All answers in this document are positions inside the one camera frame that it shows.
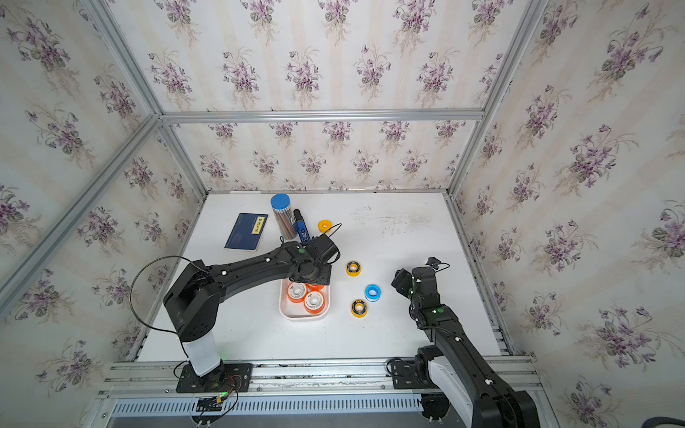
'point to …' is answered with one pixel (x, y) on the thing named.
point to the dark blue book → (246, 232)
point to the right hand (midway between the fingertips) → (408, 276)
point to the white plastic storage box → (291, 311)
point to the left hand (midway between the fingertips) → (324, 279)
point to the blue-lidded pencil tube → (280, 203)
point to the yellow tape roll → (323, 226)
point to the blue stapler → (301, 226)
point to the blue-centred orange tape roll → (373, 292)
